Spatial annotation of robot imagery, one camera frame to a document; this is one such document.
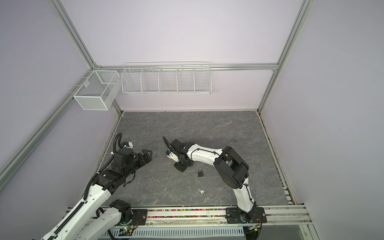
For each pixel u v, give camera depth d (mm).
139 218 734
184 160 651
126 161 598
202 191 820
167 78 1006
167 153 825
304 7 700
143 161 693
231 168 502
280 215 757
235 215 738
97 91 988
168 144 725
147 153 717
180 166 803
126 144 704
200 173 890
